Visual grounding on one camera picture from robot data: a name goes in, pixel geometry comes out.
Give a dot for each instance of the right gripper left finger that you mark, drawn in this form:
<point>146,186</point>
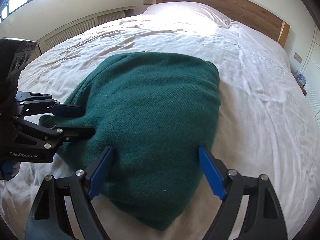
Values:
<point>48,218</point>

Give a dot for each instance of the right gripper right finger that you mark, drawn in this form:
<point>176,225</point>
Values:
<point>263,216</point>

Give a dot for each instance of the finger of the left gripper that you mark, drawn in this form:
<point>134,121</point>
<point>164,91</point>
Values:
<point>64,110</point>
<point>74,133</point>

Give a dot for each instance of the dark green knit sweater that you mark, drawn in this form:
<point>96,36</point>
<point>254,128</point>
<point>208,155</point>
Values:
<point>156,110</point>

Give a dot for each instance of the wooden nightstand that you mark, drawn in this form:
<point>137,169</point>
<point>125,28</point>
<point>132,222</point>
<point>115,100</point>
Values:
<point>301,86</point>

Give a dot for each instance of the blue tissue pack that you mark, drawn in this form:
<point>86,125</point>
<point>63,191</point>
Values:
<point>300,78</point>

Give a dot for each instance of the white built-in wardrobe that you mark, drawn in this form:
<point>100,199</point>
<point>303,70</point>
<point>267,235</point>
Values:
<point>311,72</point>

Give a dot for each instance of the white pillow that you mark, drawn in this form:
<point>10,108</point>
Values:
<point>189,12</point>

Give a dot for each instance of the wooden headboard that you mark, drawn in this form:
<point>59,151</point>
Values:
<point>250,14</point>

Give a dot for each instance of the left beige wall switch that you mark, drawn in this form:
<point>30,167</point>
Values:
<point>148,2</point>

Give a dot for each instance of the beige wall switch plate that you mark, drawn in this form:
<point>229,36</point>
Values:
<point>298,58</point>

